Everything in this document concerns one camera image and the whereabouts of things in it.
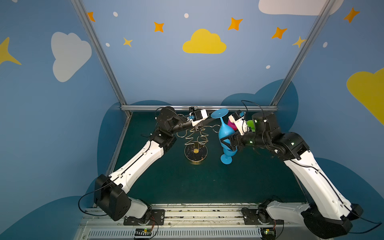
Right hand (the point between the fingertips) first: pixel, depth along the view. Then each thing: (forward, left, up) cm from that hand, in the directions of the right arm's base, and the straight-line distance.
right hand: (228, 134), depth 65 cm
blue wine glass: (+7, -6, -35) cm, 36 cm away
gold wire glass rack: (+11, +15, -33) cm, 38 cm away
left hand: (+5, +8, +10) cm, 14 cm away
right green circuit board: (-31, -24, -38) cm, 55 cm away
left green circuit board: (-35, +39, -37) cm, 64 cm away
